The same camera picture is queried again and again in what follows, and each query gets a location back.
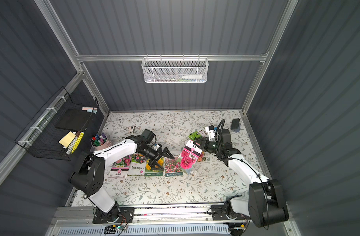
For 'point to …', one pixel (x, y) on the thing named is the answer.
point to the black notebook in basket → (74, 119)
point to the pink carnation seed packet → (191, 155)
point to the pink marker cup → (100, 142)
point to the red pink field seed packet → (172, 168)
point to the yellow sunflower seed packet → (150, 172)
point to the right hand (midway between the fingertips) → (195, 143)
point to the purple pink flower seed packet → (120, 168)
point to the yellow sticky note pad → (67, 139)
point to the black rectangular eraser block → (235, 125)
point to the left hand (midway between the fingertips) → (169, 165)
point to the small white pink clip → (131, 129)
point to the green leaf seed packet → (194, 135)
